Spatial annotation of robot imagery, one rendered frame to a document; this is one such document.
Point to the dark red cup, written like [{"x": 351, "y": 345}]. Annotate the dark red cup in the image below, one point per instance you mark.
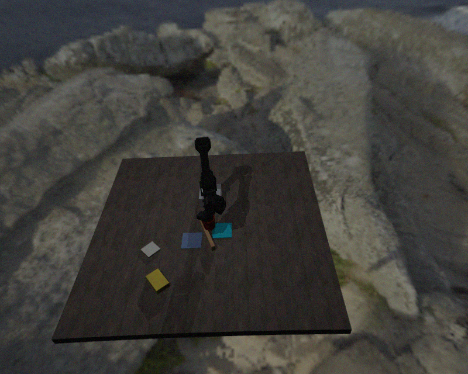
[{"x": 210, "y": 224}]

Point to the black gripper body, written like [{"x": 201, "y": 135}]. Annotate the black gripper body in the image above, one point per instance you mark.
[{"x": 205, "y": 215}]

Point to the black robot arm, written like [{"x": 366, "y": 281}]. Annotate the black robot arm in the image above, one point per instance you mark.
[{"x": 208, "y": 180}]

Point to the yellow box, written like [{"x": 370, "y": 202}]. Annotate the yellow box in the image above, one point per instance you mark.
[{"x": 157, "y": 280}]

